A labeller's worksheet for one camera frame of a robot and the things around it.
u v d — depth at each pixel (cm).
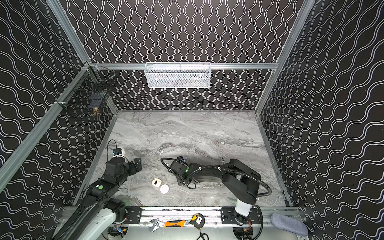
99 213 56
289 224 70
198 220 71
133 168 73
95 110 82
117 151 69
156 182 84
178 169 68
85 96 92
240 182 46
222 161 94
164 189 82
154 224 72
